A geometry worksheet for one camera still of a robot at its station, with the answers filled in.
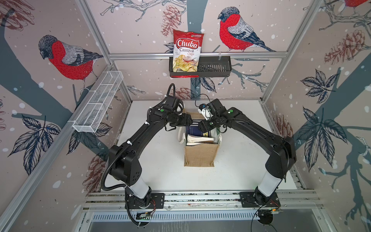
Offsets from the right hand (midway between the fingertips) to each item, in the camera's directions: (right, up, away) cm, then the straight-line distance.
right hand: (202, 125), depth 84 cm
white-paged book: (-6, -7, -9) cm, 13 cm away
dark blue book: (-4, -3, +1) cm, 5 cm away
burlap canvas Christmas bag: (+1, -17, -4) cm, 18 cm away
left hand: (-7, +4, -2) cm, 8 cm away
